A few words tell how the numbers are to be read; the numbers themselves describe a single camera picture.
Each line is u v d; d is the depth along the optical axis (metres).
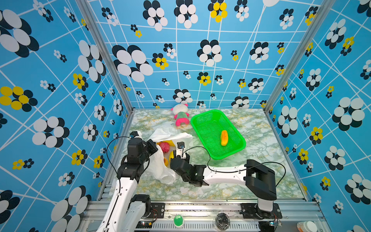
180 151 0.67
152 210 0.73
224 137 0.97
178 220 0.62
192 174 0.61
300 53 0.85
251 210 0.73
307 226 0.63
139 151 0.59
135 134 0.68
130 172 0.52
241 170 0.48
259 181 0.46
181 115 1.06
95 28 0.76
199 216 0.72
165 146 0.91
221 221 0.62
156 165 0.74
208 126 1.09
